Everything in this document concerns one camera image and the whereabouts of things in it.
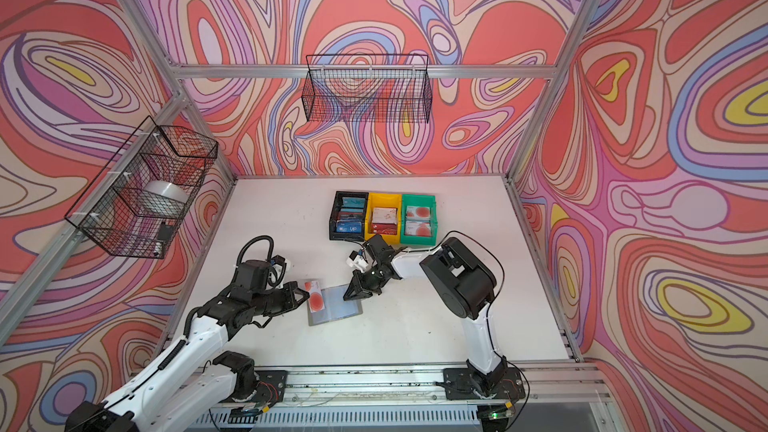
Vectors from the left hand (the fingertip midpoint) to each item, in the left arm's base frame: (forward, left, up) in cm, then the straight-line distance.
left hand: (312, 293), depth 81 cm
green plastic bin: (+35, -33, -2) cm, 48 cm away
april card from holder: (0, 0, -3) cm, 3 cm away
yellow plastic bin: (+35, -20, -2) cm, 41 cm away
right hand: (0, -9, -8) cm, 12 cm away
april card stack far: (+32, -32, -5) cm, 45 cm away
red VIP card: (+26, -20, -6) cm, 33 cm away
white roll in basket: (+13, +33, +25) cm, 43 cm away
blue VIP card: (+26, -8, -5) cm, 28 cm away
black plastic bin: (+31, -7, -5) cm, 32 cm away
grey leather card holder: (0, -5, -9) cm, 10 cm away
